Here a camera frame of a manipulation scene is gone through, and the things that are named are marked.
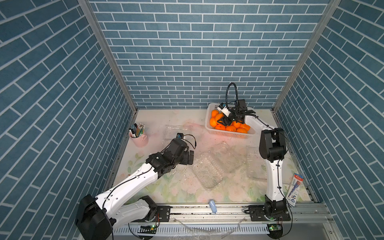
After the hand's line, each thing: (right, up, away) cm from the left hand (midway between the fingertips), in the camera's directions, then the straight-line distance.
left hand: (190, 154), depth 79 cm
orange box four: (+31, +15, +24) cm, 42 cm away
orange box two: (+15, +17, +26) cm, 34 cm away
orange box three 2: (+19, +14, +23) cm, 33 cm away
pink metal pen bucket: (-35, +9, +15) cm, 39 cm away
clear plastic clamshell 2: (+12, -10, +12) cm, 20 cm away
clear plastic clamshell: (-16, +11, +29) cm, 35 cm away
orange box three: (+18, +21, +23) cm, 36 cm away
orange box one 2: (+29, +15, 0) cm, 33 cm away
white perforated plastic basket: (+16, +29, +31) cm, 45 cm away
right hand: (+21, +21, +25) cm, 39 cm away
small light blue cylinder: (+11, -24, -5) cm, 27 cm away
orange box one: (+16, +24, +31) cm, 42 cm away
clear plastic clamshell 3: (+40, -11, +11) cm, 43 cm away
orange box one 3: (+34, +11, +22) cm, 42 cm away
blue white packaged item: (+60, -17, +5) cm, 63 cm away
